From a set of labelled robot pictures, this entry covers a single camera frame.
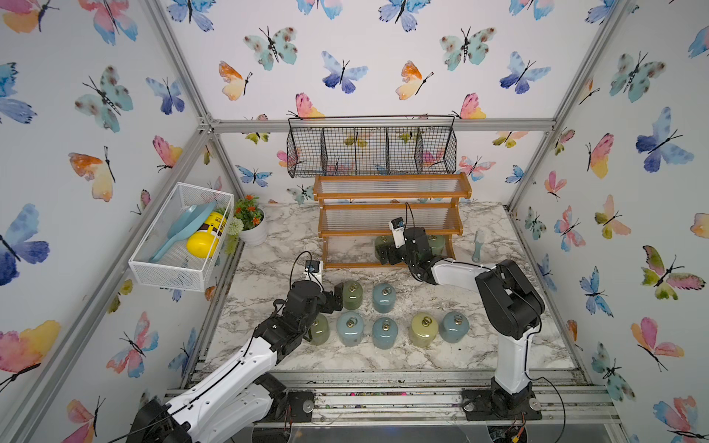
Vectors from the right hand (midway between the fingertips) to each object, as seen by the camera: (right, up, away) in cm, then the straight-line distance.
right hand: (390, 239), depth 97 cm
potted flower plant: (-51, +5, +4) cm, 51 cm away
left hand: (-19, -12, -16) cm, 28 cm away
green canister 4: (+16, -1, +1) cm, 16 cm away
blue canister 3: (-3, -18, -11) cm, 21 cm away
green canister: (-22, -26, -16) cm, 38 cm away
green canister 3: (-2, 0, 0) cm, 2 cm away
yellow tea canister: (+8, -25, -18) cm, 32 cm away
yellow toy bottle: (-49, -1, -28) cm, 56 cm away
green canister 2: (-13, -17, -10) cm, 24 cm away
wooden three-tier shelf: (-13, +12, +21) cm, 28 cm away
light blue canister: (-13, -25, -18) cm, 33 cm away
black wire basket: (-6, +33, +1) cm, 34 cm away
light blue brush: (+37, -1, +14) cm, 39 cm away
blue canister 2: (+17, -25, -16) cm, 35 cm away
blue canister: (-3, -27, -18) cm, 32 cm away
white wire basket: (-55, -2, -28) cm, 61 cm away
